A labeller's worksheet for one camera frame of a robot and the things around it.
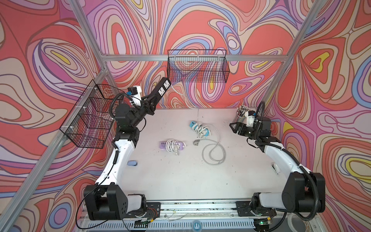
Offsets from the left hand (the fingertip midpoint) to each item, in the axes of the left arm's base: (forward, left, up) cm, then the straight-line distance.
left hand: (157, 96), depth 69 cm
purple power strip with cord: (-7, -5, -35) cm, 36 cm away
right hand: (-1, -43, -24) cm, 50 cm away
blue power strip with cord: (+8, -23, -35) cm, 42 cm away
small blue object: (-17, +19, -38) cm, 46 cm away
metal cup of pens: (+14, -51, -23) cm, 57 cm away
